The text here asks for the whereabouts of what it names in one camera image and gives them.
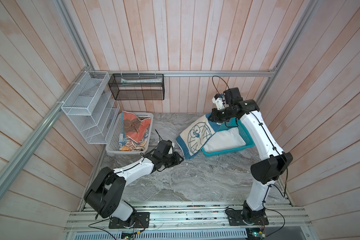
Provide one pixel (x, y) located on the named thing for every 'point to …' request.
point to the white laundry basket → (112, 146)
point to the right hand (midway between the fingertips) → (208, 118)
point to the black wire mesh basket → (137, 86)
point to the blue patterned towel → (196, 135)
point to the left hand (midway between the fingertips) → (182, 162)
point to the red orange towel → (133, 127)
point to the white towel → (224, 139)
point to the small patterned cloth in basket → (128, 144)
